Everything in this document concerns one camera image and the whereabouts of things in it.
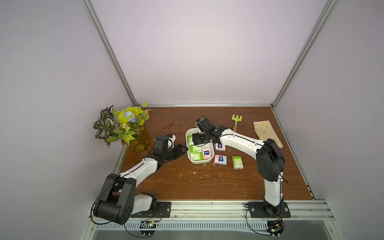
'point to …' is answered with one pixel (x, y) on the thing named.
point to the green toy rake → (236, 119)
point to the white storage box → (192, 130)
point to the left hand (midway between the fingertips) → (188, 149)
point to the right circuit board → (275, 227)
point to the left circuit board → (147, 228)
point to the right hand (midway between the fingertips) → (197, 135)
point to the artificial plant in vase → (126, 125)
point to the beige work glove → (265, 131)
